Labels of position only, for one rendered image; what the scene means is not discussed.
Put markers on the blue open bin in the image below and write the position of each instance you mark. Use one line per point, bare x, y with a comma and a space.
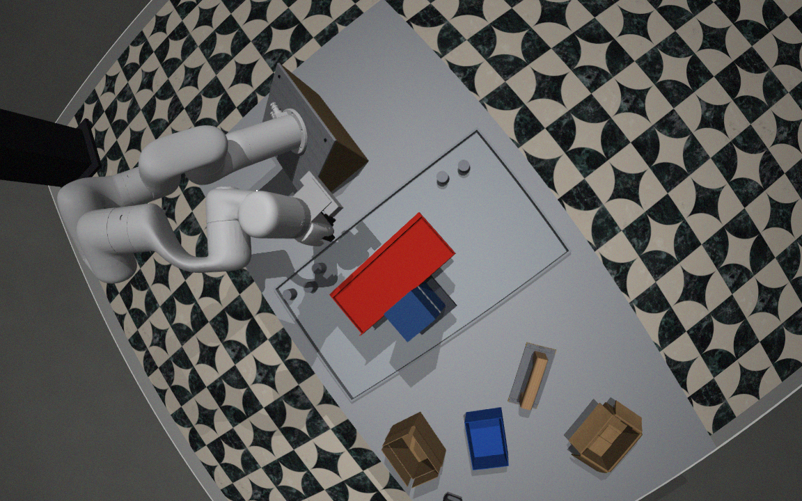
486, 439

